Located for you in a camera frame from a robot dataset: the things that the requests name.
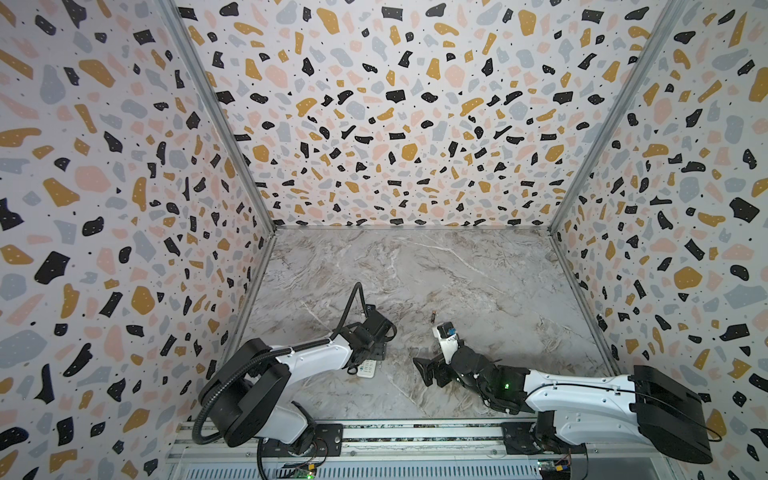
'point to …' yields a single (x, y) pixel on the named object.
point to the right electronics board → (555, 469)
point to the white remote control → (367, 368)
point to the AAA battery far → (433, 316)
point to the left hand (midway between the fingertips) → (375, 341)
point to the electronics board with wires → (303, 470)
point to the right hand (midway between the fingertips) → (422, 350)
